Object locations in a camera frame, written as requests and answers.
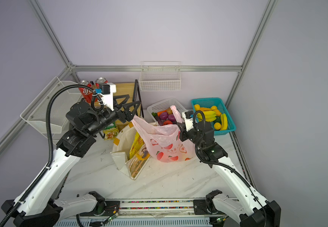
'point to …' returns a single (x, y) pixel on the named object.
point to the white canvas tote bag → (123, 144)
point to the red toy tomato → (167, 122)
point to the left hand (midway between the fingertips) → (133, 99)
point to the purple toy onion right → (171, 117)
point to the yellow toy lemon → (197, 107)
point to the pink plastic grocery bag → (165, 140)
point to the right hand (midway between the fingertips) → (177, 122)
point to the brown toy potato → (169, 110)
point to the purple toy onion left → (164, 115)
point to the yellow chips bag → (138, 142)
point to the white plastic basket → (163, 105)
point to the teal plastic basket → (208, 102)
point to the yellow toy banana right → (224, 122)
